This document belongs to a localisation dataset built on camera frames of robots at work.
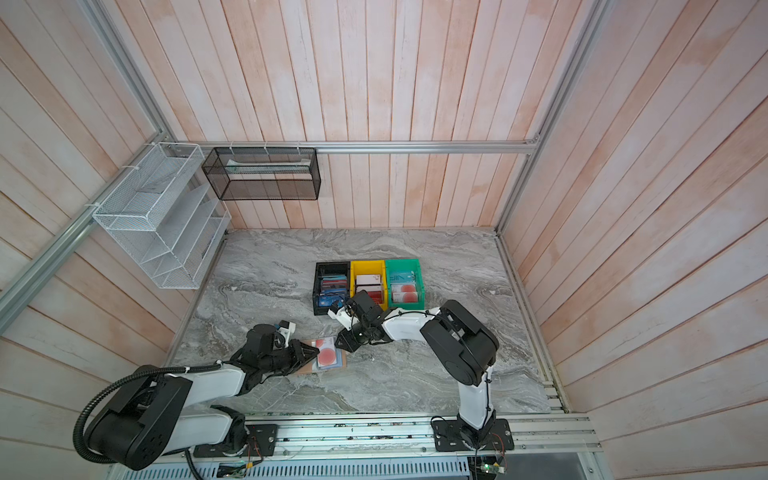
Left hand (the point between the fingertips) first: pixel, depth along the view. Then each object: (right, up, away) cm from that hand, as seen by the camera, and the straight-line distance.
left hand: (319, 357), depth 86 cm
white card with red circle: (+2, +2, 0) cm, 3 cm away
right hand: (+6, +3, +5) cm, 8 cm away
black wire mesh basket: (-23, +60, +19) cm, 67 cm away
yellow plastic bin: (+14, +26, +16) cm, 34 cm away
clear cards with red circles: (+27, +19, +15) cm, 36 cm away
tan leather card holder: (-2, -2, -1) cm, 3 cm away
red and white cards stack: (+15, +20, +15) cm, 29 cm away
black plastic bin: (-1, +25, +19) cm, 32 cm away
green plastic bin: (+24, +27, +15) cm, 39 cm away
